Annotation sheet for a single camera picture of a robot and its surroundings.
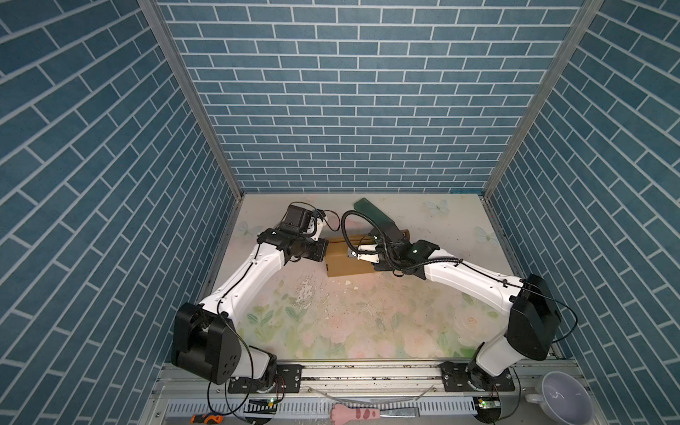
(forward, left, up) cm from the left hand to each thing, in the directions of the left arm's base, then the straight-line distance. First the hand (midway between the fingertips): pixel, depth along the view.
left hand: (326, 249), depth 83 cm
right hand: (+2, -15, +1) cm, 15 cm away
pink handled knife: (-42, -5, -13) cm, 44 cm away
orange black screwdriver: (-42, +29, -15) cm, 53 cm away
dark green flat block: (+32, -16, -15) cm, 38 cm away
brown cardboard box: (-4, -4, -2) cm, 6 cm away
